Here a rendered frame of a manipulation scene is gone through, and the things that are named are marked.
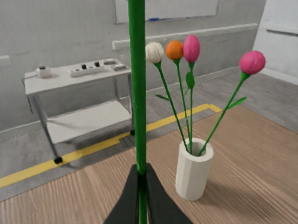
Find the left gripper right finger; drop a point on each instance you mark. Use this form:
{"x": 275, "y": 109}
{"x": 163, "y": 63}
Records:
{"x": 161, "y": 209}

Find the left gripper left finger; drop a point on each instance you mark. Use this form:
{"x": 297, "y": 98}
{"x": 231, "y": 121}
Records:
{"x": 127, "y": 208}

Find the white flower with green stem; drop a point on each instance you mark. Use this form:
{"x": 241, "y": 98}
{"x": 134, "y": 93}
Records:
{"x": 154, "y": 54}

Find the white cylindrical vase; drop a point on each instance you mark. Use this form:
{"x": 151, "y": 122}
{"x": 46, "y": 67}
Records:
{"x": 192, "y": 171}

